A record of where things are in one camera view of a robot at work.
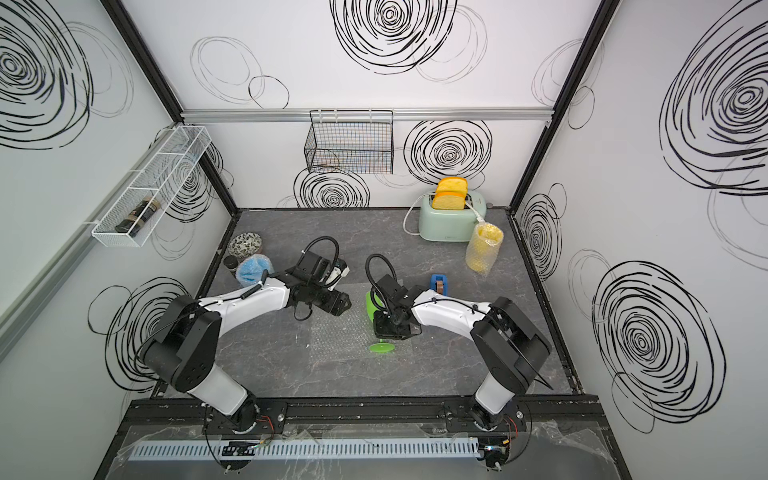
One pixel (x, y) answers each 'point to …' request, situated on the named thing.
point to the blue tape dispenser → (440, 284)
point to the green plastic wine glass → (381, 347)
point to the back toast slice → (453, 188)
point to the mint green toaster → (451, 225)
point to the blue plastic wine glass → (252, 269)
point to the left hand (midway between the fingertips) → (341, 300)
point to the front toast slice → (449, 200)
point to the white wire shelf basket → (161, 175)
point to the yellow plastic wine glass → (483, 247)
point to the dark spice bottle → (230, 261)
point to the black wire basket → (350, 142)
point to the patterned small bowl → (244, 244)
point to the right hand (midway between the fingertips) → (376, 337)
